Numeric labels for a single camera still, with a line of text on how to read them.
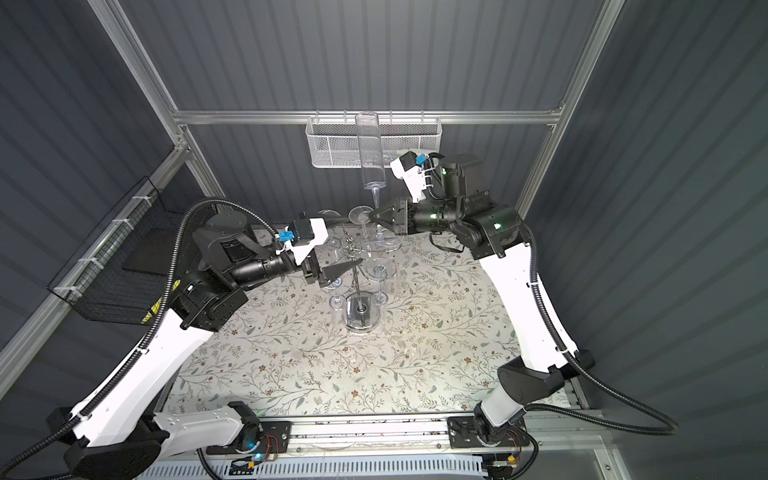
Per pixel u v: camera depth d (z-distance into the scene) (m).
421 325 0.94
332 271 0.47
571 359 0.39
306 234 0.41
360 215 0.78
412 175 0.52
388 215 0.56
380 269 0.67
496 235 0.41
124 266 0.71
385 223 0.55
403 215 0.50
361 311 0.94
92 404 0.37
